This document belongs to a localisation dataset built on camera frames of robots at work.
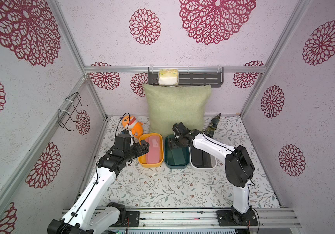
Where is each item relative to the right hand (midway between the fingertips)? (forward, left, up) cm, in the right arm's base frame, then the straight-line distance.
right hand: (172, 141), depth 92 cm
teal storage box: (-9, +2, -7) cm, 12 cm away
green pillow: (+16, +3, +17) cm, 23 cm away
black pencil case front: (-9, -17, -5) cm, 20 cm away
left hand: (-11, +16, +10) cm, 22 cm away
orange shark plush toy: (+14, +27, -5) cm, 31 cm away
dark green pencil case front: (-9, -4, -2) cm, 10 cm away
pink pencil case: (-9, +12, -4) cm, 15 cm away
